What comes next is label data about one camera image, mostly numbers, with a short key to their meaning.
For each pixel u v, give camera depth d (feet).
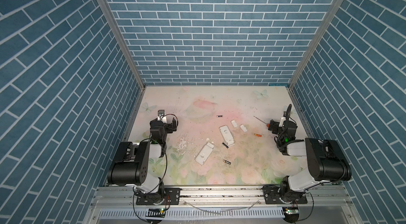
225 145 2.98
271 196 2.41
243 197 2.47
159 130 2.31
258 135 3.15
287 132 2.38
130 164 1.54
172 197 2.39
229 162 2.77
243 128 3.24
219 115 3.39
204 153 2.83
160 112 2.60
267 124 3.22
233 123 3.28
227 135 3.08
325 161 1.54
